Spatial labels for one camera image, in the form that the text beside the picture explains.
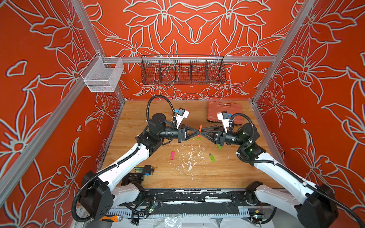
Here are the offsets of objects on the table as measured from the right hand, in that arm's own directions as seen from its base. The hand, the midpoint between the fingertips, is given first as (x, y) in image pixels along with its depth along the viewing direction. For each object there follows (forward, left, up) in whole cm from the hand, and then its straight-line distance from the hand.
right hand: (202, 132), depth 62 cm
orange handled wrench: (-30, +41, -32) cm, 60 cm away
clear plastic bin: (+45, +64, +1) cm, 78 cm away
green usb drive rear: (+9, -15, -32) cm, 36 cm away
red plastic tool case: (+41, -30, -27) cm, 57 cm away
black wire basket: (+52, +10, -1) cm, 53 cm away
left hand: (0, +2, 0) cm, 2 cm away
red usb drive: (+1, +1, +1) cm, 2 cm away
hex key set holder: (-7, +34, -31) cm, 47 cm away
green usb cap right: (-2, +2, -2) cm, 3 cm away
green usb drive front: (+2, -9, -32) cm, 34 cm away
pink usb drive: (+3, +16, -32) cm, 36 cm away
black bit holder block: (-12, +36, -31) cm, 49 cm away
